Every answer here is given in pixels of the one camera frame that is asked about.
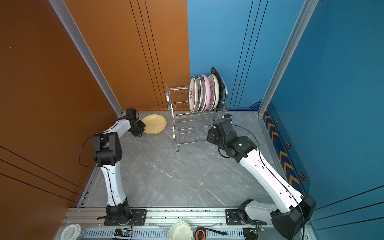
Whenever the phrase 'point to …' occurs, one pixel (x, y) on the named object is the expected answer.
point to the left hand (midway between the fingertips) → (145, 127)
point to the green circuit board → (124, 232)
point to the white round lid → (72, 232)
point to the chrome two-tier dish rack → (190, 127)
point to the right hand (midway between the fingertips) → (209, 133)
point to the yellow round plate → (155, 124)
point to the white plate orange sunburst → (192, 94)
